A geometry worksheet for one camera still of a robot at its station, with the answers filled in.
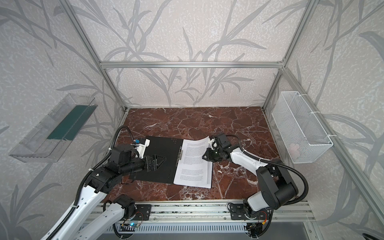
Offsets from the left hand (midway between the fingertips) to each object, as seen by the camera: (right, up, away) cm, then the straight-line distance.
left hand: (162, 155), depth 71 cm
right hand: (+20, -2, +17) cm, 26 cm away
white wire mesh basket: (+62, +10, -10) cm, 63 cm away
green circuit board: (-15, -33, 0) cm, 37 cm away
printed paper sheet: (+14, -13, +16) cm, 25 cm away
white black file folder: (-3, -2, +28) cm, 28 cm away
